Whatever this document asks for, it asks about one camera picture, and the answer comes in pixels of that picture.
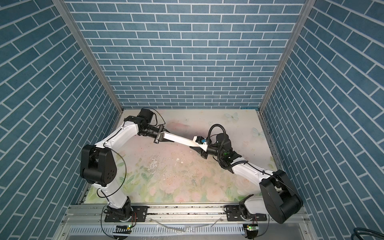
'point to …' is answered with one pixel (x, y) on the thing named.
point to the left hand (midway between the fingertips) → (175, 135)
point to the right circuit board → (252, 229)
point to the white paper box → (165, 136)
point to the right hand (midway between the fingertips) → (191, 141)
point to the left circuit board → (123, 229)
